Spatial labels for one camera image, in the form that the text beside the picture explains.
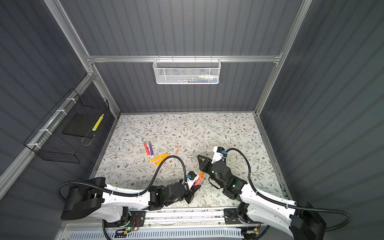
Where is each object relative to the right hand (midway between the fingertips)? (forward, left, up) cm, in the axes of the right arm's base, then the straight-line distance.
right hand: (198, 158), depth 76 cm
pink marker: (+15, +35, -15) cm, 41 cm away
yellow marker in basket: (+15, +53, +12) cm, 56 cm away
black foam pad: (+12, +60, +14) cm, 62 cm away
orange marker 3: (-10, -1, +3) cm, 10 cm away
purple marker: (+16, +32, -16) cm, 39 cm away
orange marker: (+8, +28, -16) cm, 33 cm away
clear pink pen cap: (+15, +15, -16) cm, 27 cm away
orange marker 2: (+6, +25, -16) cm, 31 cm away
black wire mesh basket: (+5, +64, +12) cm, 66 cm away
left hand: (-11, -1, -8) cm, 14 cm away
